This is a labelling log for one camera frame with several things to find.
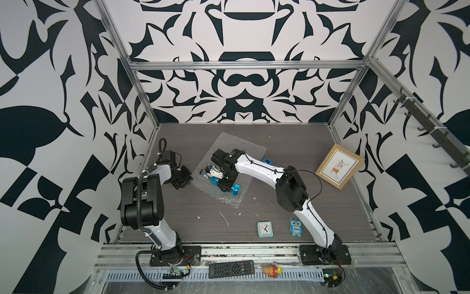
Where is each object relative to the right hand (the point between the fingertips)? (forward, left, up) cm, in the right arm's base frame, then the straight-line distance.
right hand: (223, 181), depth 92 cm
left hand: (+4, +18, -1) cm, 18 cm away
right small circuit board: (-39, -43, -4) cm, 58 cm away
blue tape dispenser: (+11, -23, +2) cm, 25 cm away
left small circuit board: (-38, +17, +2) cm, 41 cm away
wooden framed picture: (+5, -57, +5) cm, 58 cm away
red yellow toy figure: (-37, -20, +1) cm, 42 cm away
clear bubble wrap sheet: (+28, 0, -2) cm, 28 cm away
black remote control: (-36, -4, -1) cm, 36 cm away
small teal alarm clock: (-22, -19, -1) cm, 29 cm away
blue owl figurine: (-22, -32, -2) cm, 39 cm away
